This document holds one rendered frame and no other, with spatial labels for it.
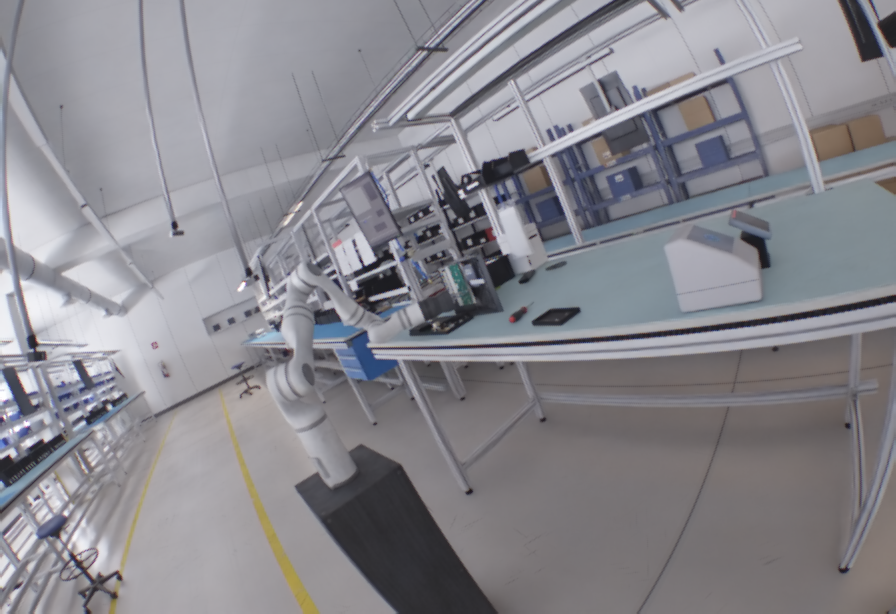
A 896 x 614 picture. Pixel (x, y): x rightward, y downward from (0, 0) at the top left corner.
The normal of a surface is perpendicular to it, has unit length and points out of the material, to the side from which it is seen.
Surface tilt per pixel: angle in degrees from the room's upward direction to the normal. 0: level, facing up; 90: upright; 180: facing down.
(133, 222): 90
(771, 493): 0
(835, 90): 90
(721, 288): 90
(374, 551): 90
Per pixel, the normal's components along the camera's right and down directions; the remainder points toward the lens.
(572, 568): -0.38, -0.92
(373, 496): 0.60, -0.17
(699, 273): -0.69, 0.35
